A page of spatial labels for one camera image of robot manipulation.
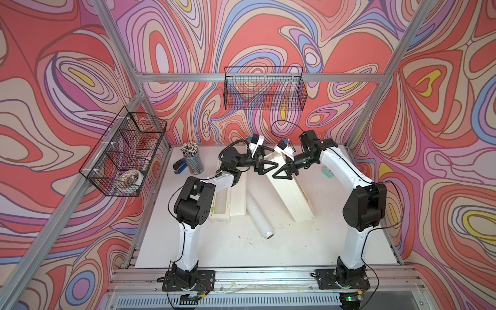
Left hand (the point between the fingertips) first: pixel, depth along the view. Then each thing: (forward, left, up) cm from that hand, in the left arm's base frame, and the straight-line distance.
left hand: (278, 163), depth 77 cm
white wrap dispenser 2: (-7, +21, -19) cm, 29 cm away
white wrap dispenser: (-8, -5, -7) cm, 12 cm away
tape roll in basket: (-7, +57, 0) cm, 57 cm away
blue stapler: (+18, +51, -23) cm, 59 cm away
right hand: (-1, 0, -6) cm, 6 cm away
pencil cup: (+14, +41, -17) cm, 46 cm away
